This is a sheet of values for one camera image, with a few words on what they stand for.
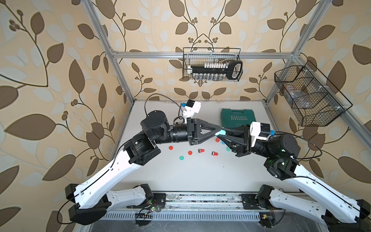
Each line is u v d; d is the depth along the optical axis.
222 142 0.46
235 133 0.46
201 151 0.91
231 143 0.47
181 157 0.90
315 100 0.73
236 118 1.04
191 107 0.46
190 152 0.91
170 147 0.94
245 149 0.44
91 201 0.37
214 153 0.89
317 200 0.43
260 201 0.65
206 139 0.46
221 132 0.45
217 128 0.43
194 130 0.41
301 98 0.70
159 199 0.74
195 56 0.91
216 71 0.85
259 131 0.37
